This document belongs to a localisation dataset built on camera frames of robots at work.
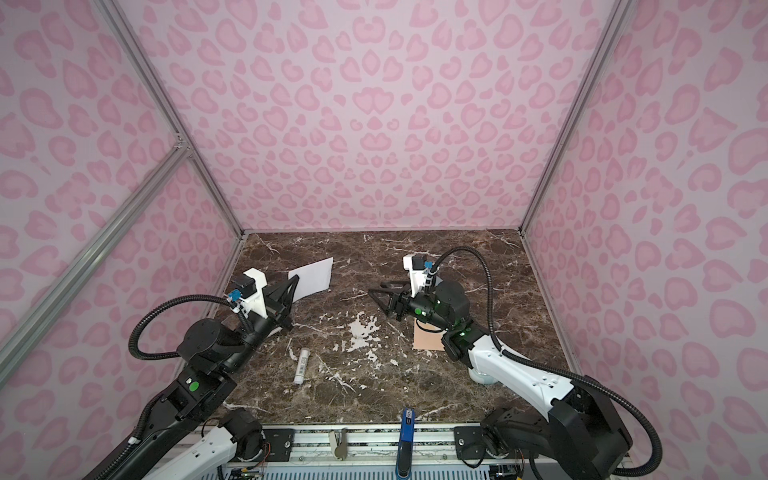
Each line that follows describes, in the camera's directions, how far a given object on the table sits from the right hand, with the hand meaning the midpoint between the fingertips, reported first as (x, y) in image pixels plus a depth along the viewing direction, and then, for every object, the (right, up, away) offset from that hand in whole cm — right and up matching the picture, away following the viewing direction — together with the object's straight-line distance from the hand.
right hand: (376, 290), depth 70 cm
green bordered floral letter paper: (-13, +3, -6) cm, 15 cm away
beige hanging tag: (-9, -38, +2) cm, 39 cm away
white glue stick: (-22, -22, +16) cm, 35 cm away
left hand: (-16, +4, -9) cm, 19 cm away
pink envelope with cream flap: (+14, -16, +20) cm, 29 cm away
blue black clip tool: (+6, -39, -3) cm, 40 cm away
